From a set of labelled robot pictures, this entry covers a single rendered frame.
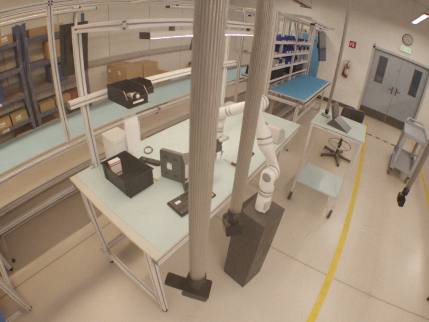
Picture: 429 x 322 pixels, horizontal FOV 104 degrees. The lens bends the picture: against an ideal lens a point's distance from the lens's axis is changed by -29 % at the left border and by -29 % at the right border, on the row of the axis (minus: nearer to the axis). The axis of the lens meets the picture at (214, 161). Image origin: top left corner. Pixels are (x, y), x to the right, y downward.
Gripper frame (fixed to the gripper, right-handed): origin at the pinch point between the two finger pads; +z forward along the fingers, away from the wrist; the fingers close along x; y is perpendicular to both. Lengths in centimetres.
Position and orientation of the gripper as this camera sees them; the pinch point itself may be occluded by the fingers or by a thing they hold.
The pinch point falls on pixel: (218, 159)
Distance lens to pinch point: 168.6
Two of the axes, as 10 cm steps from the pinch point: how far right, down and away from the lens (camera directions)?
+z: -0.7, 8.3, 5.6
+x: -7.1, 3.5, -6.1
